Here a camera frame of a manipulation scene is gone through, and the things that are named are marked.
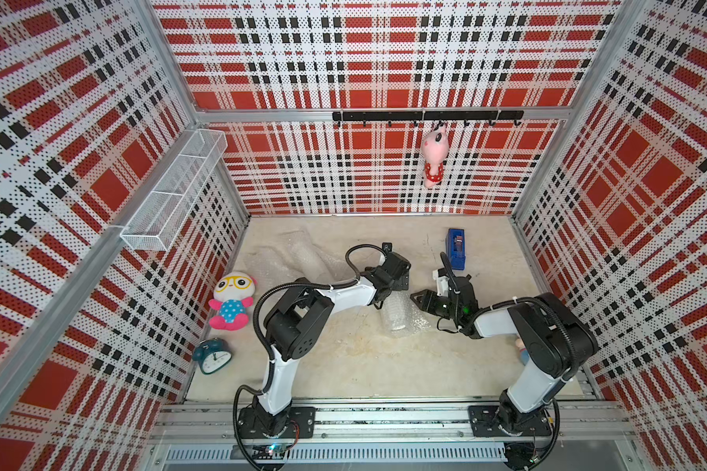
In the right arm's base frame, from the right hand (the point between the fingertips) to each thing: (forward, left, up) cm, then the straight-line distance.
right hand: (417, 296), depth 94 cm
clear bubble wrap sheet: (-10, +6, +5) cm, 13 cm away
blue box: (+18, -16, +1) cm, 24 cm away
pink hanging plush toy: (+34, -5, +33) cm, 47 cm away
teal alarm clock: (-20, +59, +5) cm, 62 cm away
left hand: (+8, +7, +2) cm, 10 cm away
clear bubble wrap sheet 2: (+14, +39, +1) cm, 42 cm away
